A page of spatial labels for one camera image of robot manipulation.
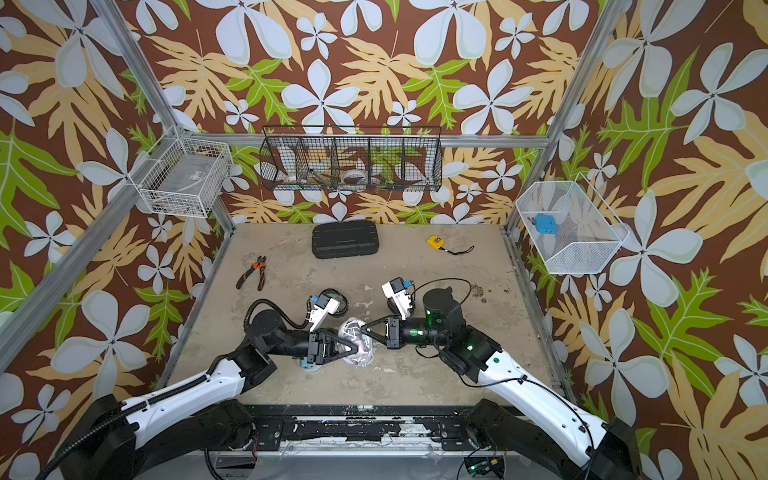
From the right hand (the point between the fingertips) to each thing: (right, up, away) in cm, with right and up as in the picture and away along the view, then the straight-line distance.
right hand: (362, 332), depth 64 cm
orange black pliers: (-41, +14, +43) cm, 61 cm away
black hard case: (-10, +23, +46) cm, 53 cm away
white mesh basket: (+59, +26, +21) cm, 68 cm away
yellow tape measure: (+26, +22, +50) cm, 61 cm away
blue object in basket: (+52, +26, +21) cm, 62 cm away
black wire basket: (-6, +49, +34) cm, 60 cm away
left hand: (-1, -4, 0) cm, 4 cm away
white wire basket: (-54, +41, +22) cm, 71 cm away
